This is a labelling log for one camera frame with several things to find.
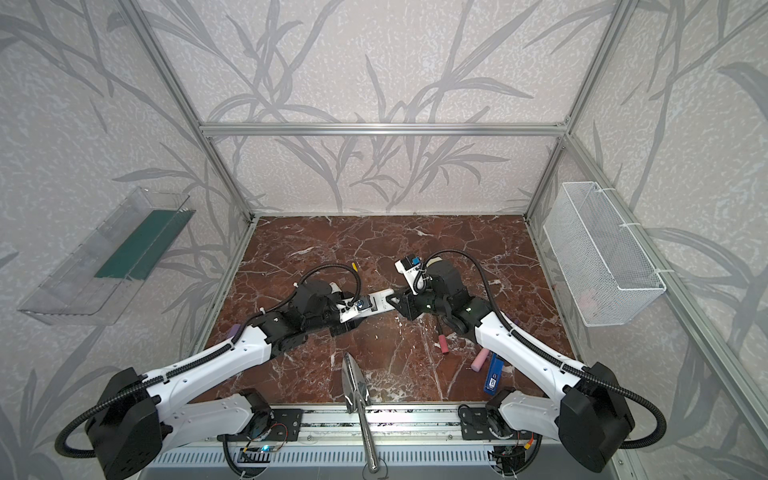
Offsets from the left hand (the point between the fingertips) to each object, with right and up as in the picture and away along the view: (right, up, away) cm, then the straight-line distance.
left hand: (364, 296), depth 80 cm
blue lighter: (+35, -21, -2) cm, 41 cm away
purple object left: (-41, -12, +9) cm, 43 cm away
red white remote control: (+4, -1, -5) cm, 6 cm away
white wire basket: (+53, +9, -19) cm, 57 cm away
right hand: (+8, +3, -3) cm, 9 cm away
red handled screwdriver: (+23, -15, +6) cm, 28 cm away
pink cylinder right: (+32, -18, +3) cm, 37 cm away
